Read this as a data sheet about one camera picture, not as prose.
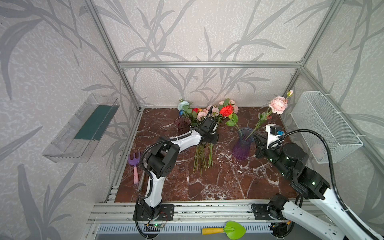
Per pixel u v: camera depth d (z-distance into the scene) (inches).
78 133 25.8
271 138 21.0
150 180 21.6
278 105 26.7
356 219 15.8
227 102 43.9
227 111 29.8
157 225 27.8
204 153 36.9
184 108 43.1
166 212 28.7
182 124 35.9
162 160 20.3
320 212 17.7
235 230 26.7
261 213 28.9
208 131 29.8
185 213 29.7
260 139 23.1
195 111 42.1
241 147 33.5
